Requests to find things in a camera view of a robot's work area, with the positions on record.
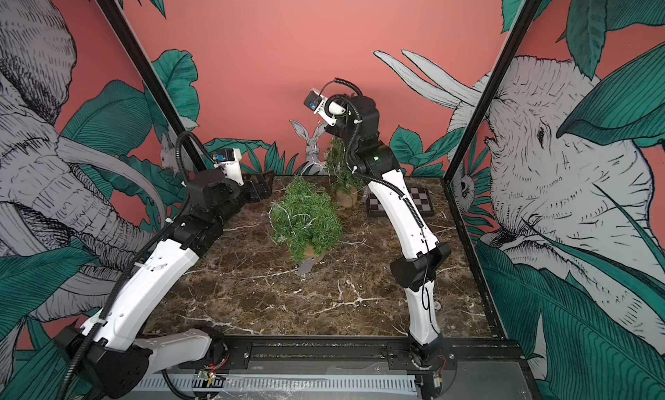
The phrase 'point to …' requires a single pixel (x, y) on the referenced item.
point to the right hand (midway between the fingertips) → (335, 88)
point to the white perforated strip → (213, 381)
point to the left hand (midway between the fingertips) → (262, 169)
